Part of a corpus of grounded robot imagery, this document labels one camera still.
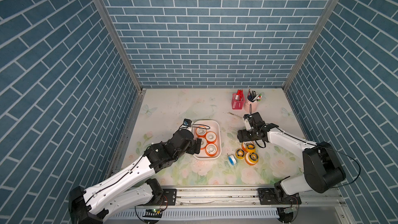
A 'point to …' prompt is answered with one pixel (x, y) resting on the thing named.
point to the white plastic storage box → (211, 125)
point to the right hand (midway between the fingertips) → (244, 135)
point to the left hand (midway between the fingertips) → (198, 140)
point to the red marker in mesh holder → (239, 96)
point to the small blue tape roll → (232, 159)
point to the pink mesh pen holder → (238, 101)
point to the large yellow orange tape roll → (251, 158)
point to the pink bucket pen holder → (254, 106)
